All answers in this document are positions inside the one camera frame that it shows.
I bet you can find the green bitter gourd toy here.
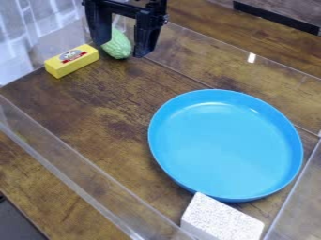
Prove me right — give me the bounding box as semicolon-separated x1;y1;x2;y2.
102;28;131;59

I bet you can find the clear acrylic enclosure wall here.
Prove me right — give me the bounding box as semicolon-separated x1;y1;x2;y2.
0;0;321;240

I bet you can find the white speckled foam block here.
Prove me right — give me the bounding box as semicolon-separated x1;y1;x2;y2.
181;192;265;240

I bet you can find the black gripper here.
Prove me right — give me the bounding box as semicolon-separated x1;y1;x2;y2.
82;0;169;58

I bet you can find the round blue tray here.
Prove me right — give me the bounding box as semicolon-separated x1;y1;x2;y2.
149;89;304;203

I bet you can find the yellow block with label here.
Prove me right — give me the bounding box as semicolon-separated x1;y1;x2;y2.
44;44;99;79

